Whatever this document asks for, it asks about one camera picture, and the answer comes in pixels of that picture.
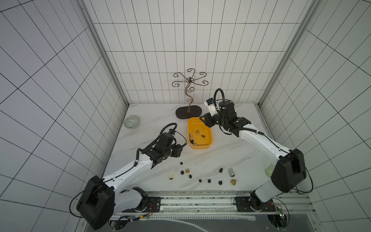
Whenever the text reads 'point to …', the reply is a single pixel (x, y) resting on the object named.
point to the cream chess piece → (171, 176)
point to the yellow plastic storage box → (199, 134)
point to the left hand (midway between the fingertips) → (176, 150)
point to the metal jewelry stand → (190, 111)
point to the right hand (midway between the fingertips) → (204, 113)
